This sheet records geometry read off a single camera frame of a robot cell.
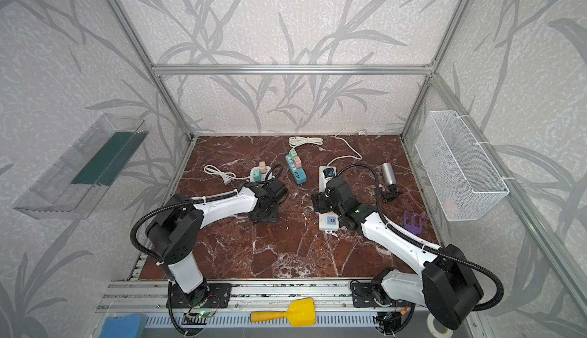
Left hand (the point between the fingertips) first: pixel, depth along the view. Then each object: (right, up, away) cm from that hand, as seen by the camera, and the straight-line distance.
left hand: (271, 211), depth 91 cm
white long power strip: (+23, -3, -2) cm, 23 cm away
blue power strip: (+11, +14, +11) cm, 21 cm away
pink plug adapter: (-5, +18, +8) cm, 20 cm away
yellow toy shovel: (+13, -27, -20) cm, 36 cm away
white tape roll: (+52, -30, -24) cm, 64 cm away
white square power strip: (-23, +13, +13) cm, 29 cm away
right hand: (+20, +10, -6) cm, 23 cm away
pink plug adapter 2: (+10, +19, +11) cm, 24 cm away
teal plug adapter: (-7, +14, +6) cm, 17 cm away
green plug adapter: (+8, +24, +14) cm, 29 cm away
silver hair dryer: (+51, +6, +7) cm, 52 cm away
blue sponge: (-39, -29, -23) cm, 54 cm away
